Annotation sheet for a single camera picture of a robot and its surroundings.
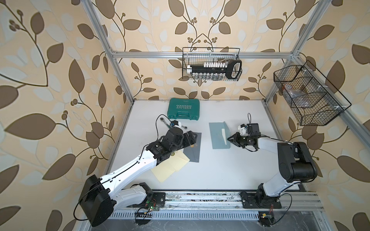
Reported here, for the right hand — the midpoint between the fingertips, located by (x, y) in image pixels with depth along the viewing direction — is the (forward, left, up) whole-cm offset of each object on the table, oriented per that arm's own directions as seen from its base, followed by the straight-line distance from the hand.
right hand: (229, 139), depth 95 cm
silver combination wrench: (+12, +29, -2) cm, 31 cm away
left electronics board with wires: (-35, +47, -1) cm, 59 cm away
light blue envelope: (+5, +5, -1) cm, 7 cm away
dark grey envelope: (-7, +25, -3) cm, 26 cm away
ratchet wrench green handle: (+20, +47, -1) cm, 51 cm away
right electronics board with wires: (-43, -11, -5) cm, 45 cm away
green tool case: (+27, +30, +2) cm, 40 cm away
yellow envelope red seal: (-19, +43, -2) cm, 47 cm away
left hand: (-7, +25, +18) cm, 32 cm away
